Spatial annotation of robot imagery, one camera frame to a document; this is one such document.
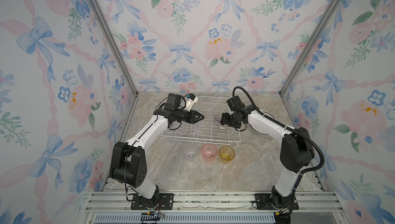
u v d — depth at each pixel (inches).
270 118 22.4
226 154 34.6
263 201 29.2
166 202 29.1
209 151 35.3
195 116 29.5
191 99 29.5
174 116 25.5
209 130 39.3
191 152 35.3
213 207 28.8
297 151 19.0
